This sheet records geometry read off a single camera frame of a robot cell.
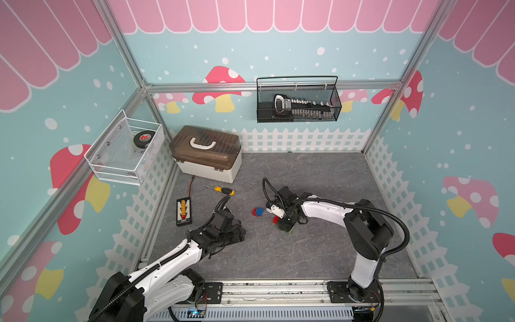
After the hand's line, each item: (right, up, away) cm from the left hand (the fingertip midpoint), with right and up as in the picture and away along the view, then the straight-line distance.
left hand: (239, 237), depth 84 cm
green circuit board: (-14, -23, -12) cm, 30 cm away
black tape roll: (-38, +41, -5) cm, 56 cm away
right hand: (+19, +3, +8) cm, 21 cm away
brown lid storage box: (-16, +36, +8) cm, 41 cm away
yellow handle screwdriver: (-10, +18, +18) cm, 27 cm away
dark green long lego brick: (+18, +4, -3) cm, 19 cm away
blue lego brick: (+8, +9, +8) cm, 15 cm away
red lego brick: (+5, +8, +9) cm, 13 cm away
